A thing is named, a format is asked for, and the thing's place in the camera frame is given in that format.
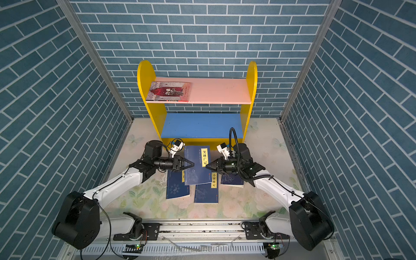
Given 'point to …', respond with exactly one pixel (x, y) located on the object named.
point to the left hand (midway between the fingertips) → (195, 168)
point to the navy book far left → (175, 186)
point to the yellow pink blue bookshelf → (199, 129)
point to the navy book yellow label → (197, 173)
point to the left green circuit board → (136, 248)
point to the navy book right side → (232, 180)
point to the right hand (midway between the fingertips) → (208, 168)
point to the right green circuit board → (273, 249)
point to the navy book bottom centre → (207, 193)
